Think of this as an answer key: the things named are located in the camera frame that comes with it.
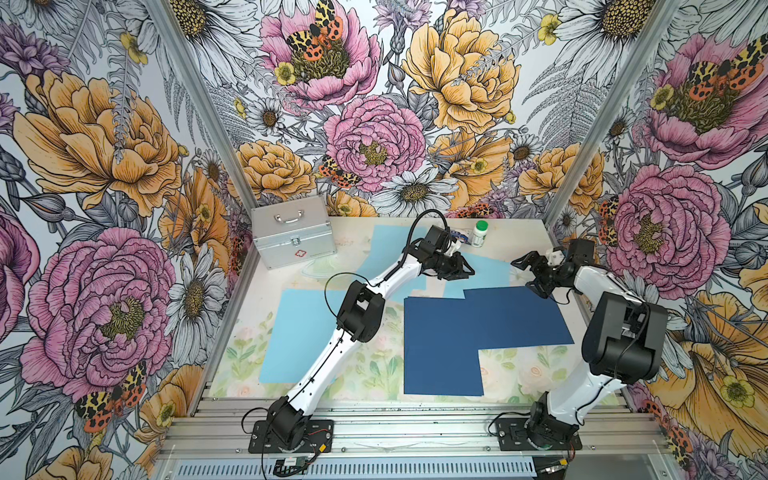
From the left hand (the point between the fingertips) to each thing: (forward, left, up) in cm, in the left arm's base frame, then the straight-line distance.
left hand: (470, 278), depth 98 cm
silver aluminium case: (+13, +58, +9) cm, 60 cm away
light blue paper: (+20, +27, -7) cm, 35 cm away
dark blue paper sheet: (-21, +11, -7) cm, 25 cm away
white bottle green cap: (+18, -6, +2) cm, 19 cm away
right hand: (-2, -13, +5) cm, 14 cm away
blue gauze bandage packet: (+22, 0, -3) cm, 22 cm away
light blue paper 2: (+6, -9, -6) cm, 12 cm away
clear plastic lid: (+10, +49, -6) cm, 50 cm away
